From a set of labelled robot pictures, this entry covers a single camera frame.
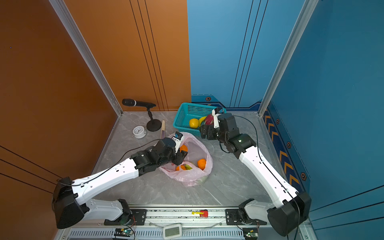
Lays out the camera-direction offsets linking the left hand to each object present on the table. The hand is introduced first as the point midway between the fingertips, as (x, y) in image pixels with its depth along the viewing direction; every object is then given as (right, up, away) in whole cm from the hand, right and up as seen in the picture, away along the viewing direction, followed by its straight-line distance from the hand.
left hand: (184, 149), depth 77 cm
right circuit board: (+32, -39, -6) cm, 51 cm away
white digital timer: (-5, -36, -8) cm, 38 cm away
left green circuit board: (-29, -39, -6) cm, 49 cm away
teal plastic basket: (0, +24, +39) cm, 46 cm away
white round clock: (-34, +8, +26) cm, 44 cm away
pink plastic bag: (+8, -8, +19) cm, 22 cm away
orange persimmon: (+9, -9, +8) cm, 16 cm away
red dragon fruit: (+15, +16, +29) cm, 37 cm away
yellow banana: (+7, +15, +31) cm, 35 cm away
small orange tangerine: (-2, -11, +8) cm, 14 cm away
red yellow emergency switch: (+10, -31, -3) cm, 33 cm away
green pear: (+1, -11, +7) cm, 13 cm away
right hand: (+11, +12, -2) cm, 16 cm away
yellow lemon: (+4, +14, +29) cm, 32 cm away
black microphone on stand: (-26, +13, +34) cm, 45 cm away
